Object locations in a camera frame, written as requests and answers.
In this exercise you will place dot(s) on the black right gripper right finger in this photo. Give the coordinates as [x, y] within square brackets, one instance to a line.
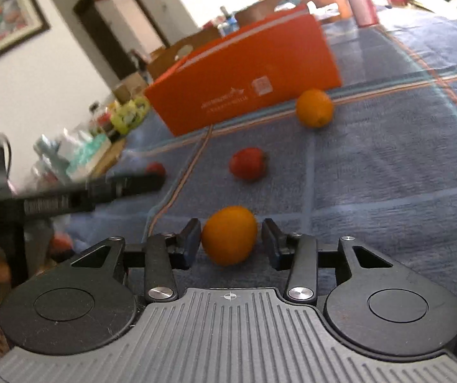
[367, 299]

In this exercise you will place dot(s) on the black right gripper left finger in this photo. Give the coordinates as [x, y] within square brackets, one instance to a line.
[94, 298]

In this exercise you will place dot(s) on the orange fruit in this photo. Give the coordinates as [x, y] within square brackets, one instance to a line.
[230, 235]
[314, 109]

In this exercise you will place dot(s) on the blue patterned tablecloth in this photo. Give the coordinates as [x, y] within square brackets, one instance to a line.
[384, 170]

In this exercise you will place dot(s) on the small red fruit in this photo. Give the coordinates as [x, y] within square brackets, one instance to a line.
[156, 168]

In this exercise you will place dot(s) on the red tomato fruit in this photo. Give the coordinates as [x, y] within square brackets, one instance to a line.
[249, 164]

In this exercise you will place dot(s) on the orange cardboard box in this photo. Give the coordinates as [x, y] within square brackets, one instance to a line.
[260, 65]

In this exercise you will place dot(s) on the pink cylindrical canister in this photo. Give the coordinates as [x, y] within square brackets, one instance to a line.
[364, 13]

